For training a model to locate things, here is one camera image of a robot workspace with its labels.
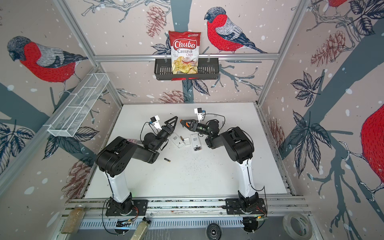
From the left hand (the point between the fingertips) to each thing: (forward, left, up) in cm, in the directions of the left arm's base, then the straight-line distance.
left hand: (177, 120), depth 82 cm
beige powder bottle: (-48, +14, -18) cm, 53 cm away
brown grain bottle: (-44, +46, -18) cm, 66 cm away
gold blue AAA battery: (+2, -1, -23) cm, 23 cm away
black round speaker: (-49, -18, -11) cm, 53 cm away
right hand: (-1, -1, -5) cm, 5 cm away
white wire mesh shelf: (-5, +52, +8) cm, 53 cm away
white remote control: (0, +2, -21) cm, 21 cm away
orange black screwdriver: (0, -5, -4) cm, 6 cm away
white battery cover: (-1, -5, -22) cm, 22 cm away
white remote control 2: (-1, -10, -21) cm, 24 cm away
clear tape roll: (-47, -59, -24) cm, 79 cm away
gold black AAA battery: (-14, +7, -22) cm, 27 cm away
